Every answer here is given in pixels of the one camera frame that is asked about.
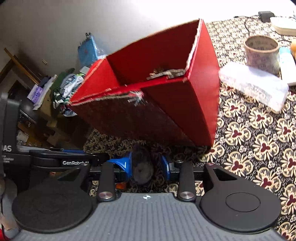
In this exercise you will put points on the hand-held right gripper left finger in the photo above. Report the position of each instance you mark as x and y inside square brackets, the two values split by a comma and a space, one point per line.
[122, 165]

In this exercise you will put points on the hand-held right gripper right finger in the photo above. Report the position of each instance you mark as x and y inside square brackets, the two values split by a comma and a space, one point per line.
[165, 166]

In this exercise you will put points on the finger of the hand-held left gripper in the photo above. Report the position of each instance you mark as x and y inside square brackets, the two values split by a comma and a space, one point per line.
[50, 161]

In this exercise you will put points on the dark grey round object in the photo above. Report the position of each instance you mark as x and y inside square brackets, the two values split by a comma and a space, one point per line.
[142, 166]

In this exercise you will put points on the red cardboard box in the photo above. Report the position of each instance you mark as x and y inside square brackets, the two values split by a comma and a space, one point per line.
[161, 51]

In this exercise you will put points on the person's left forearm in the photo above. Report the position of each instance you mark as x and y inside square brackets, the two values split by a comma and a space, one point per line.
[9, 208]

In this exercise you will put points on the small orange item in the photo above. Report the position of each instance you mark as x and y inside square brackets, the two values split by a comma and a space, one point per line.
[120, 185]

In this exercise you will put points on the stack of papers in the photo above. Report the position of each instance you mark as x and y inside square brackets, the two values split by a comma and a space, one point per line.
[38, 93]

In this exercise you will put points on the pile of folded clothes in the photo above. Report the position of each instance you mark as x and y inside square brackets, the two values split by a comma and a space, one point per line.
[67, 88]

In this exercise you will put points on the small white container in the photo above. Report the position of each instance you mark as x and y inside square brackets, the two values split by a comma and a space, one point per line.
[84, 70]

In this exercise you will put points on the blue plastic packet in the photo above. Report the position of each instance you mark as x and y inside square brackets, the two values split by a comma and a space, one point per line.
[89, 52]

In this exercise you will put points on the clear plastic case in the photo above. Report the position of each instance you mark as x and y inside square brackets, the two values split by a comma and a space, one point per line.
[254, 85]

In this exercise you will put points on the roll of printed tape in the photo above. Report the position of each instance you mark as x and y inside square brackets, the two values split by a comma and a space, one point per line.
[261, 60]

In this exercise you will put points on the white bottle with blue cap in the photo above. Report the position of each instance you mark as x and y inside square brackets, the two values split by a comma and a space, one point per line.
[288, 67]

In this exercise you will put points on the brown gourd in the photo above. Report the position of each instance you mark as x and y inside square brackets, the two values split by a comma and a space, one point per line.
[294, 47]

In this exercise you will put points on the black power adapter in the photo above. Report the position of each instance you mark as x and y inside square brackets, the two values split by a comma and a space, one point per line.
[266, 16]

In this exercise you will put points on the white power strip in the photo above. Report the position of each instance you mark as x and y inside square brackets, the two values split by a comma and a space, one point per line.
[284, 25]

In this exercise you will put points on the wooden frame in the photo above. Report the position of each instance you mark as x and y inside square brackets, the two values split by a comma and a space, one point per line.
[20, 66]

